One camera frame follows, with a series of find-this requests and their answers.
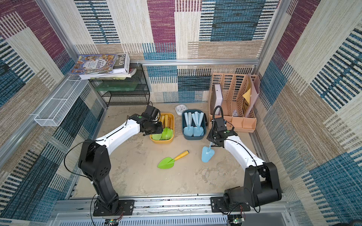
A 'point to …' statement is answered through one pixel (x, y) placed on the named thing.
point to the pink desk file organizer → (234, 97)
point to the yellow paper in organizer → (247, 95)
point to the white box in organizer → (219, 99)
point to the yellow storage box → (164, 141)
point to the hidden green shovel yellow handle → (168, 162)
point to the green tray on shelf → (117, 86)
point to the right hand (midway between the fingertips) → (212, 135)
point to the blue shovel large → (197, 129)
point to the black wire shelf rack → (134, 91)
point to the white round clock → (180, 108)
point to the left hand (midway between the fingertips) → (160, 129)
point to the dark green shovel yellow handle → (167, 132)
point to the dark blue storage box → (194, 122)
